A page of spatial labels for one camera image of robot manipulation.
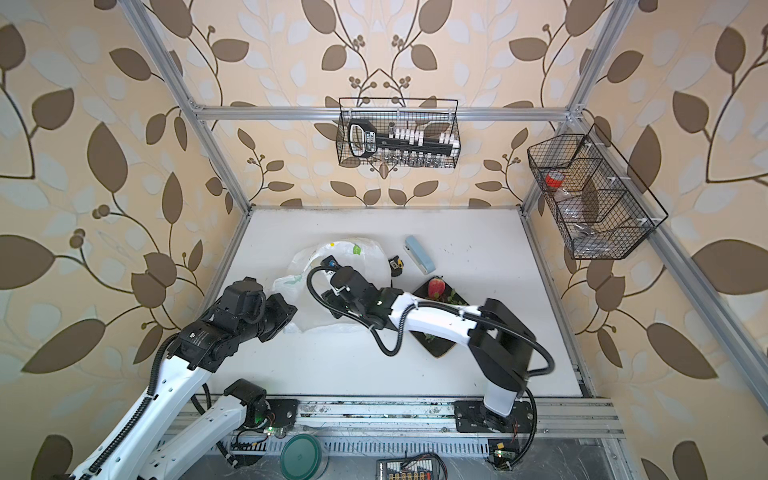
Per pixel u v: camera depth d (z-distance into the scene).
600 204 0.74
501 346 0.44
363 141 0.85
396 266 1.00
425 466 0.67
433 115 0.91
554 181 0.88
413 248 1.02
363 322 0.59
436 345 0.85
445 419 0.75
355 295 0.61
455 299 0.92
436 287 0.93
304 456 0.61
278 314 0.65
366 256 0.83
